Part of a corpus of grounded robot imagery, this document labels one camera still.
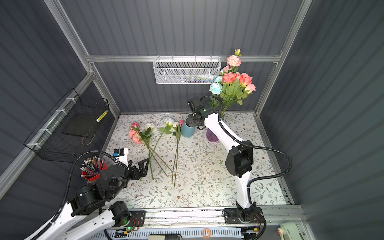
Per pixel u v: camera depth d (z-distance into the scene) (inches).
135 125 41.0
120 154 22.4
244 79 29.7
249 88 30.4
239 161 20.3
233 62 29.5
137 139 39.3
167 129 42.8
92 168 30.5
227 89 31.6
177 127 42.3
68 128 28.9
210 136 39.4
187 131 37.0
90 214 17.8
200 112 24.9
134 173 23.2
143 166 24.6
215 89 32.0
